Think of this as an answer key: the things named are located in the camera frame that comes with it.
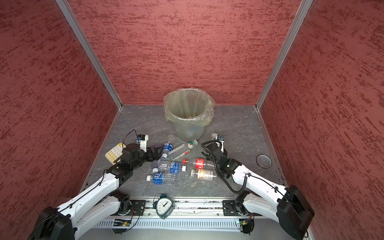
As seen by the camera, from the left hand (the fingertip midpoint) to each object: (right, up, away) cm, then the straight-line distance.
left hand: (157, 150), depth 84 cm
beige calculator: (-29, -4, +6) cm, 30 cm away
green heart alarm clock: (+6, -24, -12) cm, 28 cm away
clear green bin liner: (+18, +28, +15) cm, 36 cm away
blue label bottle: (+5, +1, +6) cm, 8 cm away
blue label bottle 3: (+2, -14, -5) cm, 15 cm away
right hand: (+31, 0, 0) cm, 31 cm away
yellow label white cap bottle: (+27, -12, -3) cm, 30 cm away
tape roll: (+65, -8, +8) cm, 66 cm away
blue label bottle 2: (+9, -9, -1) cm, 13 cm away
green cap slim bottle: (+13, -2, +11) cm, 17 cm away
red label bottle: (+25, -8, 0) cm, 26 cm away
